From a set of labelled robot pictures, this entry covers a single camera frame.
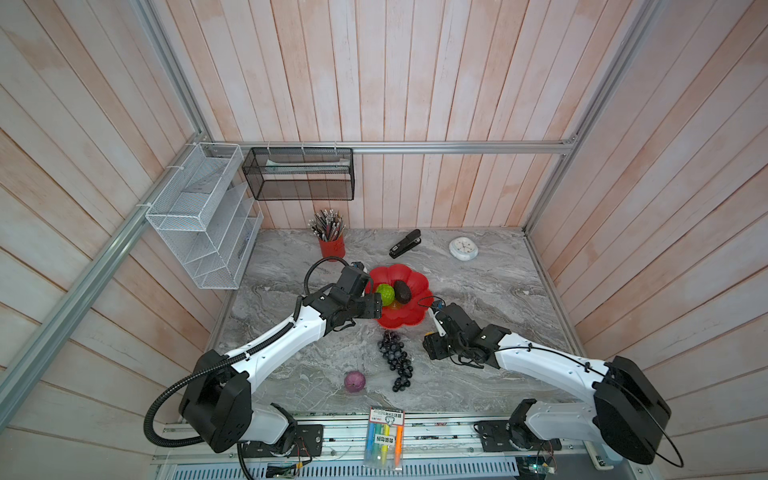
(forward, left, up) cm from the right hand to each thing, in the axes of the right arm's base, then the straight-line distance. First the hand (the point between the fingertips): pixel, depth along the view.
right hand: (432, 339), depth 86 cm
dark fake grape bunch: (-4, +12, +1) cm, 12 cm away
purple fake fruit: (-13, +22, 0) cm, 25 cm away
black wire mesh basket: (+52, +45, +21) cm, 72 cm away
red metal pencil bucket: (+32, +33, +4) cm, 46 cm away
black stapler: (+41, +6, -3) cm, 42 cm away
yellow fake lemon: (+14, +11, -5) cm, 18 cm away
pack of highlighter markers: (-26, +13, -3) cm, 29 cm away
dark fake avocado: (+16, +8, 0) cm, 18 cm away
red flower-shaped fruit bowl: (+10, +8, -4) cm, 13 cm away
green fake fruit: (+14, +13, +1) cm, 20 cm away
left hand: (+5, +18, +9) cm, 21 cm away
